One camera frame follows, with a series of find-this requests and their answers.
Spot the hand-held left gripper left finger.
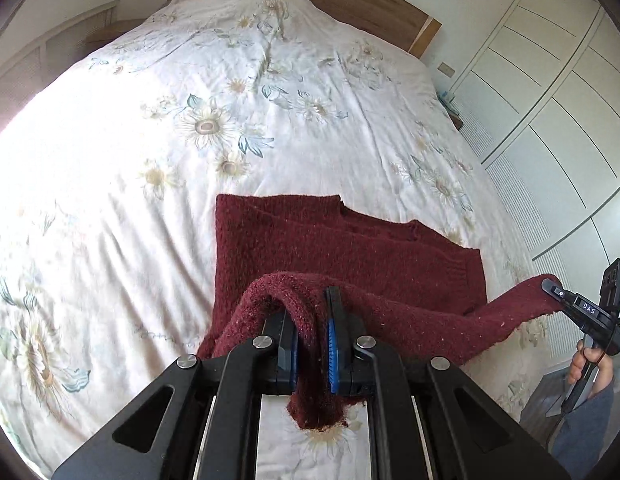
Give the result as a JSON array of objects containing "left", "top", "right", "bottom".
[{"left": 51, "top": 309, "right": 299, "bottom": 480}]

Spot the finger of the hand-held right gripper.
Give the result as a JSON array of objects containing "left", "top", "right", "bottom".
[{"left": 540, "top": 279, "right": 581, "bottom": 312}]

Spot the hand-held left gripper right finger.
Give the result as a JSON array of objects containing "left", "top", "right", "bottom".
[{"left": 325, "top": 286, "right": 571, "bottom": 480}]

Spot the dark red knit sweater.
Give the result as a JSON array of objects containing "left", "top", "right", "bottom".
[{"left": 196, "top": 193, "right": 563, "bottom": 434}]

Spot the person's right forearm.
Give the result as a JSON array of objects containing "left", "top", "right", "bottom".
[{"left": 551, "top": 381, "right": 616, "bottom": 480}]

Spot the person's right hand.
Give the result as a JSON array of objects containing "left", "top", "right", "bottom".
[{"left": 568, "top": 338, "right": 616, "bottom": 397}]

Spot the white wardrobe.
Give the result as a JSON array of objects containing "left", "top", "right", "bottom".
[{"left": 449, "top": 0, "right": 620, "bottom": 378}]

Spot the wooden nightstand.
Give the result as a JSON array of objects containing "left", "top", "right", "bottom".
[
  {"left": 440, "top": 96, "right": 465, "bottom": 132},
  {"left": 84, "top": 19, "right": 147, "bottom": 52}
]

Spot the floral white bedspread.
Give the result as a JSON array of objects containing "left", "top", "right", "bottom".
[{"left": 0, "top": 0, "right": 551, "bottom": 480}]

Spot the wooden bed headboard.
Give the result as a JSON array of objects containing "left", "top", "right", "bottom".
[{"left": 171, "top": 0, "right": 441, "bottom": 59}]

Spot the white radiator cover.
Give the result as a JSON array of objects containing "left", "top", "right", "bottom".
[{"left": 0, "top": 0, "right": 122, "bottom": 108}]

